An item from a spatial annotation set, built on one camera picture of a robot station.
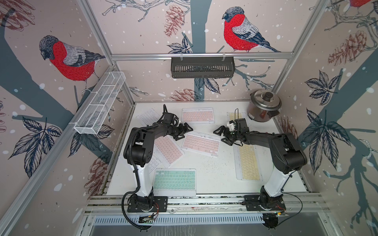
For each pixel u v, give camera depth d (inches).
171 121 33.5
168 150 36.5
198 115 43.5
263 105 37.2
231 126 36.4
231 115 43.8
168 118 32.8
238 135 30.5
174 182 31.5
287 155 19.5
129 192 25.8
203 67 40.7
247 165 33.8
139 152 21.2
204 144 37.5
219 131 34.9
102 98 32.1
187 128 35.5
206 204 29.4
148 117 43.7
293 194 25.8
